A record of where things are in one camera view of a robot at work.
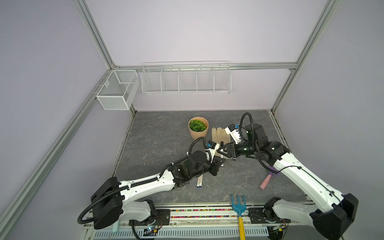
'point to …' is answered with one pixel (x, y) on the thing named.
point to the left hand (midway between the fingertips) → (224, 162)
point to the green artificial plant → (197, 125)
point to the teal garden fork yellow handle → (240, 209)
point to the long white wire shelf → (186, 77)
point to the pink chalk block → (265, 183)
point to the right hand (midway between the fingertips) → (220, 151)
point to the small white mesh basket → (117, 92)
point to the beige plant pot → (196, 135)
